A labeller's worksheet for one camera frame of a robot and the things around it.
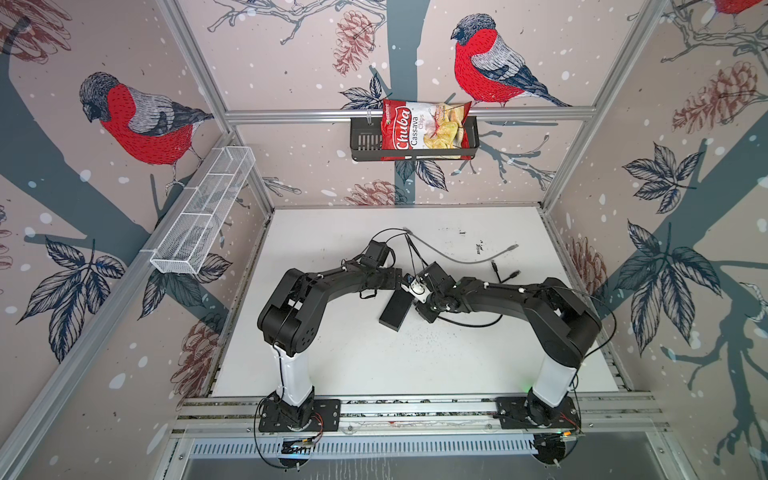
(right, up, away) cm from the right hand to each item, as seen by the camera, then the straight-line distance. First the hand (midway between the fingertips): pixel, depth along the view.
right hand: (417, 311), depth 93 cm
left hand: (-7, +9, +3) cm, 12 cm away
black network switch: (-7, +1, -2) cm, 7 cm away
